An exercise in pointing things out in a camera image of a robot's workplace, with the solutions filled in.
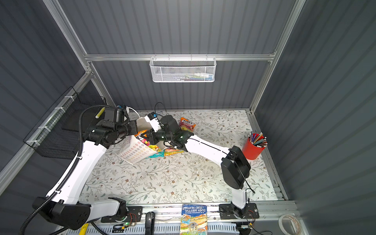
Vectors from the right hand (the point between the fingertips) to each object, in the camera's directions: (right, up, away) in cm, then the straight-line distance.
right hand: (142, 137), depth 73 cm
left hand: (-4, +6, +1) cm, 8 cm away
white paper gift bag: (-6, -8, +4) cm, 11 cm away
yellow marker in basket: (-27, +13, +8) cm, 31 cm away
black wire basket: (-40, +1, -3) cm, 40 cm away
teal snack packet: (+4, -13, +19) cm, 23 cm away
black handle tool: (+5, -39, -6) cm, 40 cm away
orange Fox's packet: (+12, -11, +21) cm, 26 cm away
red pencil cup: (+61, -6, +10) cm, 62 cm away
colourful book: (+26, -40, -3) cm, 47 cm away
